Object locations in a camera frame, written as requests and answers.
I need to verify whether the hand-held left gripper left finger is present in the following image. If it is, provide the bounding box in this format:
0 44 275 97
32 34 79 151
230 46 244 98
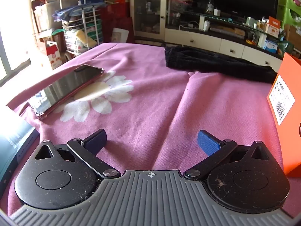
35 129 121 179

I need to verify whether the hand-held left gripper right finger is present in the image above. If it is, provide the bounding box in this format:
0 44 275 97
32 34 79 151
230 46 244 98
183 129 270 180

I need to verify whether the orange cardboard box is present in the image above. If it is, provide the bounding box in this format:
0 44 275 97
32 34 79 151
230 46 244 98
267 52 301 178

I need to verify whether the smartphone in clear case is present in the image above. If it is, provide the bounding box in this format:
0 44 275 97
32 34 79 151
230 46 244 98
28 65 104 120

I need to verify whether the pink floral blanket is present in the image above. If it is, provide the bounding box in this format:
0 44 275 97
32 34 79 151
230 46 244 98
5 42 290 217

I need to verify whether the black cloth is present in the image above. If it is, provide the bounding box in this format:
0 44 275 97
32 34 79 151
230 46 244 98
164 46 278 83

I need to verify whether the dark teal book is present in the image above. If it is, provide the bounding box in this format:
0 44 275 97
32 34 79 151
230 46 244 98
0 106 40 193

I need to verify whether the red and white carton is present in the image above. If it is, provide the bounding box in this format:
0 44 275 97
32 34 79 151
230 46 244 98
45 41 64 70

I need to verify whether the white television stand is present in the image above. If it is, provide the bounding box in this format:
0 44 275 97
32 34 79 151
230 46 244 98
165 16 285 69

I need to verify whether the white paper bag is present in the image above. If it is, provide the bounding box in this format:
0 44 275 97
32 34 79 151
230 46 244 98
112 28 130 43

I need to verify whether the blue and white box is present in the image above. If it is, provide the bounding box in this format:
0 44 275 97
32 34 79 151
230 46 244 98
265 40 279 53

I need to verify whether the green packet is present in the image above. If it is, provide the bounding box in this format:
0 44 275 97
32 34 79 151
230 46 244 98
277 41 294 56

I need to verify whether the red bag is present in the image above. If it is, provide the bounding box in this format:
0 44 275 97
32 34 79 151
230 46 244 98
101 1 134 44

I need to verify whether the blue cloth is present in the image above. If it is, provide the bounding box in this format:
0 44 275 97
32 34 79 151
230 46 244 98
52 2 107 21

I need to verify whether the orange and white medicine box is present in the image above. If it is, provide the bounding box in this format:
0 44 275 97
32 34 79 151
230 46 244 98
265 16 281 37

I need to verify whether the white glass door cabinet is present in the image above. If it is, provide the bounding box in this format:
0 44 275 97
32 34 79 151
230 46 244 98
129 0 168 43

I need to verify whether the clear plastic storage bin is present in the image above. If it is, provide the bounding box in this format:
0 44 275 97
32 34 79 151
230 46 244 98
34 0 80 32

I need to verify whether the green plastic shelf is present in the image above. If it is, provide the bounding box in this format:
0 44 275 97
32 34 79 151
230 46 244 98
276 0 301 32

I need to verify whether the white wire storage cart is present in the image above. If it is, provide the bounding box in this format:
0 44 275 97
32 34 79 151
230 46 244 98
60 0 104 54

